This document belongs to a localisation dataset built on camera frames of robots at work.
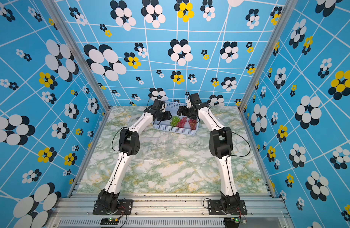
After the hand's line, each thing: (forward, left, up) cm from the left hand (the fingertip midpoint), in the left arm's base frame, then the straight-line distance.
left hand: (171, 115), depth 111 cm
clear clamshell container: (-26, +1, -3) cm, 26 cm away
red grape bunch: (-6, -9, 0) cm, 11 cm away
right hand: (-5, -10, +8) cm, 13 cm away
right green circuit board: (-68, -32, -4) cm, 76 cm away
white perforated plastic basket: (-13, +4, +4) cm, 14 cm away
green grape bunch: (-5, -3, -1) cm, 5 cm away
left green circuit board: (-68, +30, -7) cm, 74 cm away
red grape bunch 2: (-7, -16, -2) cm, 18 cm away
